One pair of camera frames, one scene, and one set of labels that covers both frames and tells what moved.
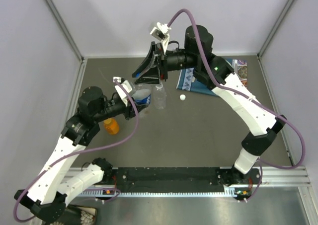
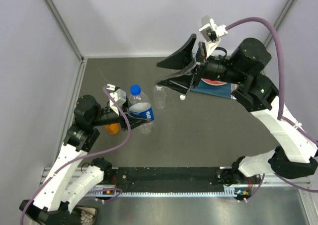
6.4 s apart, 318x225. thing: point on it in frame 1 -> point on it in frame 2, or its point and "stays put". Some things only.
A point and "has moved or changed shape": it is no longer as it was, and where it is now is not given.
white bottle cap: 182,97 stays put
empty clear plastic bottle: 160,97 stays put
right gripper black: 152,75 -> 180,83
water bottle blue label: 141,94 has moved or changed shape
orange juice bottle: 111,125 stays put
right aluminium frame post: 287,6 stays put
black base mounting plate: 242,185 stays put
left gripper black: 130,111 -> 132,121
